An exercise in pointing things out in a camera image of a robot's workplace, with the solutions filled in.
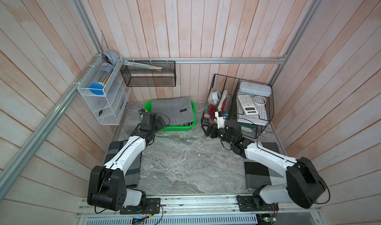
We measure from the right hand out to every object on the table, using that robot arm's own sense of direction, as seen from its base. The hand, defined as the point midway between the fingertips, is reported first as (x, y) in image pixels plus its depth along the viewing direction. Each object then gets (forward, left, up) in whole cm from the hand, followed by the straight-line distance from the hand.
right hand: (205, 124), depth 84 cm
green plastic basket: (+6, +10, -11) cm, 16 cm away
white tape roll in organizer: (+32, -10, -9) cm, 34 cm away
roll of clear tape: (+19, -36, +1) cm, 40 cm away
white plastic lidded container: (+28, -38, +3) cm, 47 cm away
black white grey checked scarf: (-22, -30, -17) cm, 41 cm away
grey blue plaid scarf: (-24, +40, -15) cm, 50 cm away
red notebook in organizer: (+22, -6, -12) cm, 26 cm away
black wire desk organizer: (+37, -21, -5) cm, 43 cm away
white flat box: (+5, -28, 0) cm, 28 cm away
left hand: (+2, +29, -3) cm, 29 cm away
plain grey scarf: (+18, +20, -9) cm, 28 cm away
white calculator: (+8, -27, +3) cm, 28 cm away
